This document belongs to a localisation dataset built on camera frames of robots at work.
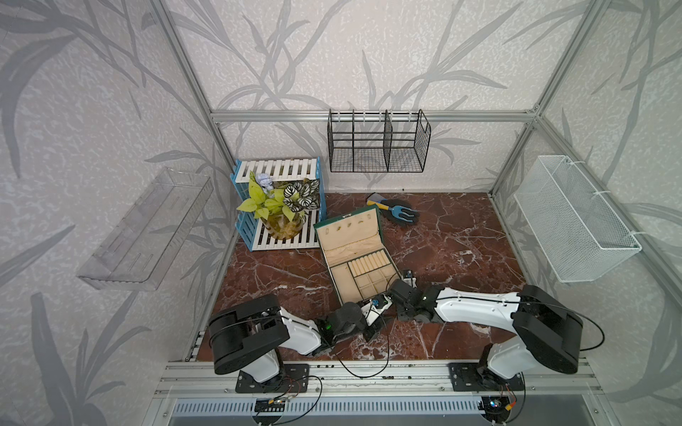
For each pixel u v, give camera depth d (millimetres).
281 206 839
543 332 431
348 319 630
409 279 786
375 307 693
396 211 1120
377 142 1050
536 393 702
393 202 1155
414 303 655
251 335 449
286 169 910
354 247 927
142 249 683
